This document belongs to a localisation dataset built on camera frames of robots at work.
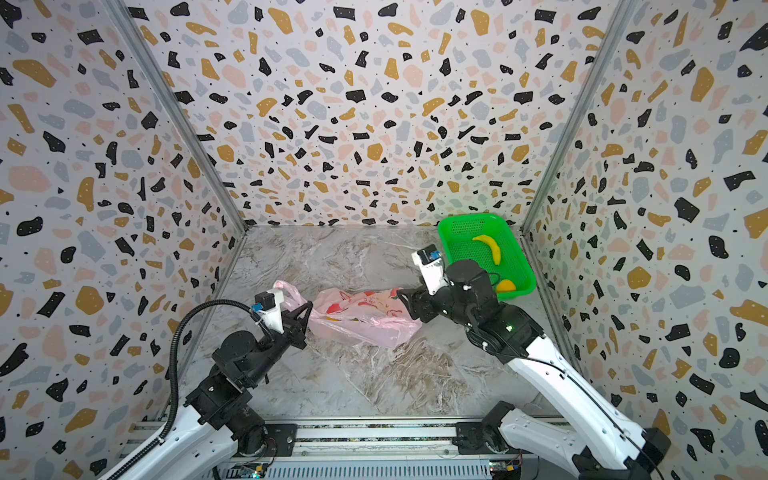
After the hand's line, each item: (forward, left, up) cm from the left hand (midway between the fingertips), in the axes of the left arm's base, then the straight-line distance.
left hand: (314, 305), depth 71 cm
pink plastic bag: (+2, -13, -9) cm, 16 cm away
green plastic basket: (+45, -44, -23) cm, 67 cm away
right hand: (0, -23, +7) cm, 24 cm away
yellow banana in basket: (+39, -56, -23) cm, 72 cm away
